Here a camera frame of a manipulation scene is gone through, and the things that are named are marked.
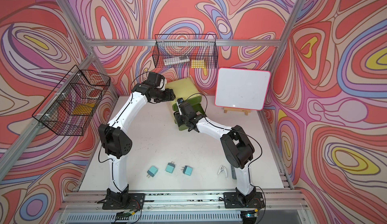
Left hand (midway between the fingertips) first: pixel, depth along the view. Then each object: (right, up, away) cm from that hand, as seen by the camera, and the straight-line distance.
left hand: (172, 96), depth 89 cm
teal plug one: (-10, -42, -7) cm, 44 cm away
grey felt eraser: (+34, -43, -10) cm, 56 cm away
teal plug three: (+9, -42, -7) cm, 43 cm away
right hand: (+4, -13, +4) cm, 14 cm away
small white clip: (+29, -40, -7) cm, 50 cm away
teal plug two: (0, -40, -6) cm, 41 cm away
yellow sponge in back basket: (+14, +20, +2) cm, 25 cm away
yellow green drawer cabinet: (+7, +5, +5) cm, 10 cm away
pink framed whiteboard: (+44, +6, +13) cm, 46 cm away
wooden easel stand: (+50, -9, +15) cm, 53 cm away
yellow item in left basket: (-41, -8, -17) cm, 45 cm away
